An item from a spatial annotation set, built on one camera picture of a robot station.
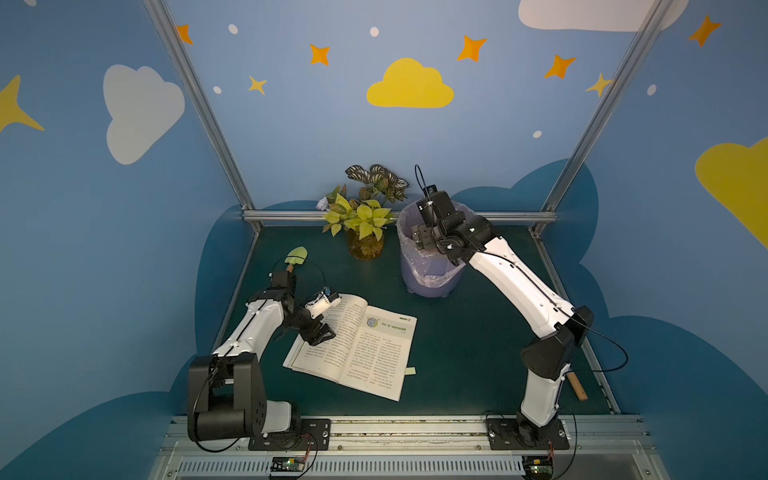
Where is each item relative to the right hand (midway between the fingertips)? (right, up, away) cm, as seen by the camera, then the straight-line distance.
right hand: (441, 226), depth 80 cm
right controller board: (+22, -60, -8) cm, 64 cm away
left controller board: (-39, -59, -8) cm, 71 cm away
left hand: (-34, -28, +8) cm, 45 cm away
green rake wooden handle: (+38, -44, +2) cm, 58 cm away
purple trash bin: (-5, -17, +3) cm, 18 cm away
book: (-20, -37, +9) cm, 42 cm away
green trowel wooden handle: (-49, -8, +32) cm, 59 cm away
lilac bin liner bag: (-4, -11, +2) cm, 12 cm away
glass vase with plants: (-22, +4, +12) cm, 25 cm away
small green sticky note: (-8, -41, +5) cm, 42 cm away
